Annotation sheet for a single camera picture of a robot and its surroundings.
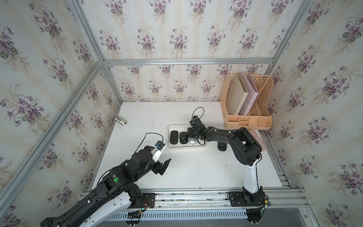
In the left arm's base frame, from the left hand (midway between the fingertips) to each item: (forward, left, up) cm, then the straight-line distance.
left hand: (165, 155), depth 69 cm
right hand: (+26, -16, -19) cm, 36 cm away
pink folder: (+36, -52, +10) cm, 64 cm away
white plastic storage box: (+28, -9, -17) cm, 34 cm away
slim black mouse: (+21, -3, -17) cm, 27 cm away
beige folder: (+45, -48, 0) cm, 66 cm away
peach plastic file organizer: (+32, -64, -10) cm, 72 cm away
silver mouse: (+18, -16, -16) cm, 29 cm away
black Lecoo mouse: (+20, -10, -17) cm, 28 cm away
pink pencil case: (+19, -62, -18) cm, 68 cm away
